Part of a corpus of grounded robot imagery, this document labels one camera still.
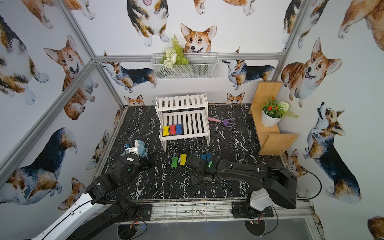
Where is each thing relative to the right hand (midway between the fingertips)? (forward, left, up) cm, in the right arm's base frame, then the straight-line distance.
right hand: (194, 170), depth 80 cm
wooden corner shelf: (+13, -44, +6) cm, 46 cm away
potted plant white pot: (+31, -48, +12) cm, 59 cm away
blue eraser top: (+12, -8, -9) cm, 17 cm away
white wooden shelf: (+33, +8, +5) cm, 35 cm away
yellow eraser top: (+10, +8, -7) cm, 14 cm away
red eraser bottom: (+22, +13, +7) cm, 27 cm away
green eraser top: (+8, +13, -6) cm, 16 cm away
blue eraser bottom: (+23, +10, +6) cm, 25 cm away
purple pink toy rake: (+40, -21, -9) cm, 46 cm away
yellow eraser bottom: (+20, +17, +7) cm, 27 cm away
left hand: (+5, +22, +13) cm, 26 cm away
